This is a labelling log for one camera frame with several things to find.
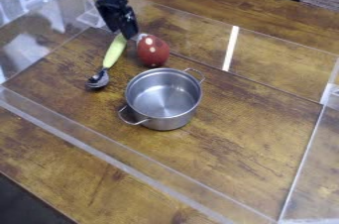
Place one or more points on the spoon with yellow-green handle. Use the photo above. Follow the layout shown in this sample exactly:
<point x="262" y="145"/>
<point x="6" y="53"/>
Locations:
<point x="99" y="80"/>

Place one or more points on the clear acrylic enclosure wall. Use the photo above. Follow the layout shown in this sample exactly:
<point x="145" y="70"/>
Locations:
<point x="255" y="161"/>

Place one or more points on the silver pot with handles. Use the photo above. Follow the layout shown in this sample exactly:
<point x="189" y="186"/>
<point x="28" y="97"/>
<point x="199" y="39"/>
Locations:
<point x="162" y="98"/>

